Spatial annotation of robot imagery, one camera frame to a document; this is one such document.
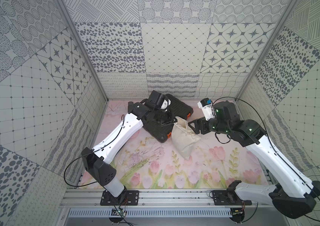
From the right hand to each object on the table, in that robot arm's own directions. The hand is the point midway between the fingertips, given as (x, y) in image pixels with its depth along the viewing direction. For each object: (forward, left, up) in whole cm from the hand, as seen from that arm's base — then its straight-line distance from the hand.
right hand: (195, 123), depth 68 cm
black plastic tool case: (+31, +4, -24) cm, 39 cm away
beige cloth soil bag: (0, +4, -15) cm, 16 cm away
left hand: (+5, +9, 0) cm, 10 cm away
